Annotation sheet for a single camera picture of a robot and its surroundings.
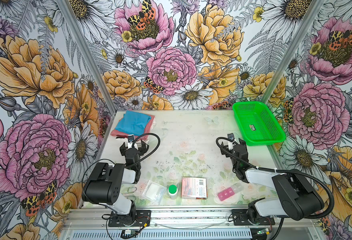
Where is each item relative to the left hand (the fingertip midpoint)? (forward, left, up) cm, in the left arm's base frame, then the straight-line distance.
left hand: (133, 143), depth 92 cm
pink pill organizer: (-26, -54, -7) cm, 61 cm away
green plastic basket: (+19, -86, -8) cm, 89 cm away
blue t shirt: (+16, +3, 0) cm, 17 cm away
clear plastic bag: (-25, -13, -9) cm, 30 cm away
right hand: (-2, -59, +1) cm, 59 cm away
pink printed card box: (-25, -35, -4) cm, 43 cm away
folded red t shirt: (+16, -6, -5) cm, 18 cm away
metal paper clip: (-24, -1, -8) cm, 26 cm away
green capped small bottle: (-28, -24, 0) cm, 37 cm away
